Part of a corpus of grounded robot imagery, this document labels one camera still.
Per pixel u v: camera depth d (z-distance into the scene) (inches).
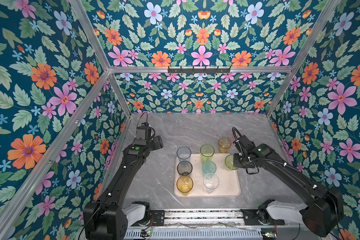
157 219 28.9
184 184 32.3
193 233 27.7
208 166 33.4
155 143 28.9
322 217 15.0
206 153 32.3
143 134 23.8
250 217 28.7
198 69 36.4
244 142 24.3
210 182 33.2
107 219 14.9
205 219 29.3
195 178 34.6
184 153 32.3
